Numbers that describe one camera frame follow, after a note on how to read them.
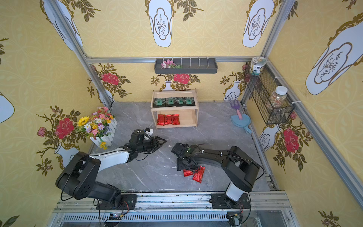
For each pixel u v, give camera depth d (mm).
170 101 924
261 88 979
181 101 924
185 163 626
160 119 1060
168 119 1045
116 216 731
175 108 902
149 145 793
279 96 651
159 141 814
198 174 810
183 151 687
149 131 854
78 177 440
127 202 734
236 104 1209
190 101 924
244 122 1113
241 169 445
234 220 717
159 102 923
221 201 734
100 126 857
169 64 878
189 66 926
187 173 816
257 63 839
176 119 1052
